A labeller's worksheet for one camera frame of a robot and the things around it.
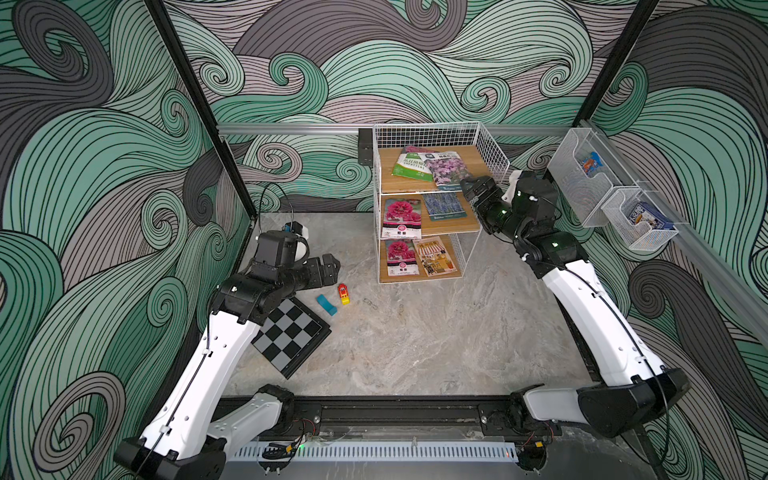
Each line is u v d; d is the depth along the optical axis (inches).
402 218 33.7
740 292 20.3
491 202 23.8
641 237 24.8
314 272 23.6
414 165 29.4
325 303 37.5
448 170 28.9
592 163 32.7
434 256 41.4
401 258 41.1
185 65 31.4
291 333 32.9
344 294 37.4
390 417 29.6
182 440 14.0
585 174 32.7
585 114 35.5
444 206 35.2
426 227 33.2
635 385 14.8
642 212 26.3
